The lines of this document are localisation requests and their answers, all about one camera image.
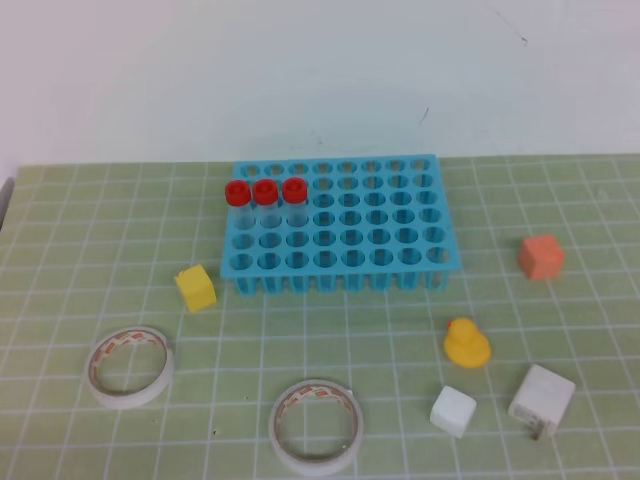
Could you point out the white tape roll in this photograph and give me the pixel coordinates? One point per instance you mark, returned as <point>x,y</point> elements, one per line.
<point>316,466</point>
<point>130,336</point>

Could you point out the blue test tube rack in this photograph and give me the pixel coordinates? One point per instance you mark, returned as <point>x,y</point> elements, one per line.
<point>372,222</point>

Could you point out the orange foam cube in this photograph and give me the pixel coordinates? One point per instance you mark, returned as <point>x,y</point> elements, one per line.
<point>541,257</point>

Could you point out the white foam cube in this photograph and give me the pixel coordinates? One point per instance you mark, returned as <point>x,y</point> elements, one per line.
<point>453,411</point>

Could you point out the yellow foam cube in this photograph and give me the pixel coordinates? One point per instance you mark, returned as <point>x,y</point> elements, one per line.
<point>196,288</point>

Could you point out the yellow rubber duck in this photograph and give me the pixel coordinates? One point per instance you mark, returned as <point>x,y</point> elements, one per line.
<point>465,345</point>

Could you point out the red-capped tube far left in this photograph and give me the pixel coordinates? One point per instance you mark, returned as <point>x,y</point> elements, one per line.
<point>239,200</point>

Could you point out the white power adapter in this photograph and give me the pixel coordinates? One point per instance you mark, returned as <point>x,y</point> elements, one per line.
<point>541,401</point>

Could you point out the red-capped clear test tube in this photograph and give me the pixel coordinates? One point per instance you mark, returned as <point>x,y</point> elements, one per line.
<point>295,195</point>

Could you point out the centre white tape roll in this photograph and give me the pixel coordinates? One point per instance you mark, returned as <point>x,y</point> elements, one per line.
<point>316,466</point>

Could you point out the green grid cutting mat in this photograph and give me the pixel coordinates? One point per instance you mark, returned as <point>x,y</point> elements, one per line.
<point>88,250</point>

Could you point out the left white tape roll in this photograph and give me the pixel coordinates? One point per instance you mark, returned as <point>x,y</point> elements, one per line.
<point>130,336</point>

